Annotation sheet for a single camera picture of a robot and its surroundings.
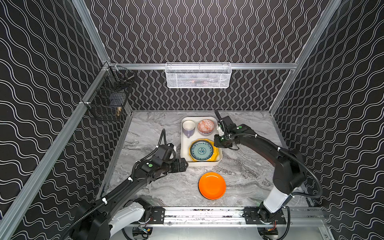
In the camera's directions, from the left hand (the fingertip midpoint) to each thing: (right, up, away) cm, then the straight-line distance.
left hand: (182, 164), depth 80 cm
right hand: (+19, +9, +9) cm, 23 cm away
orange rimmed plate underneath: (+16, -13, +4) cm, 21 cm away
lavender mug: (+2, +19, +27) cm, 33 cm away
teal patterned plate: (+11, +4, +16) cm, 20 cm away
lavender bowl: (+15, +17, +24) cm, 33 cm away
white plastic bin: (0, +9, +22) cm, 24 cm away
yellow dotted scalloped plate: (+20, +5, +17) cm, 27 cm away
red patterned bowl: (+14, +23, +25) cm, 37 cm away
